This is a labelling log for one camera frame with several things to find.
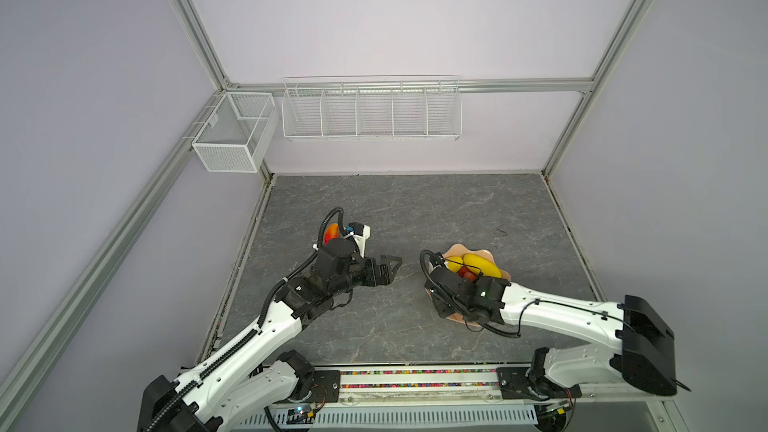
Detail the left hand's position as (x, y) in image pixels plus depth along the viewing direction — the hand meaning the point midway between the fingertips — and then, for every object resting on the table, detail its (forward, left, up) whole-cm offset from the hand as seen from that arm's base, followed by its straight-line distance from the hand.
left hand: (388, 265), depth 74 cm
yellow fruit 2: (-3, -16, +4) cm, 16 cm away
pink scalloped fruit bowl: (+11, -23, -14) cm, 29 cm away
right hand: (-4, -14, -11) cm, 18 cm away
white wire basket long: (+52, +3, +11) cm, 53 cm away
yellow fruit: (+6, -26, -13) cm, 30 cm away
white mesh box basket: (+52, +49, +4) cm, 71 cm away
